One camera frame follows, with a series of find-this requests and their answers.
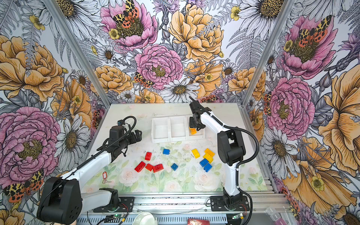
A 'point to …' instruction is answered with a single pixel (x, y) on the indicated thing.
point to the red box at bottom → (195, 221)
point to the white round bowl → (144, 218)
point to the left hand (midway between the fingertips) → (135, 137)
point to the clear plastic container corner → (273, 214)
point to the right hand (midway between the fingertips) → (195, 127)
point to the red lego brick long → (139, 167)
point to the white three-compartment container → (168, 128)
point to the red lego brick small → (149, 167)
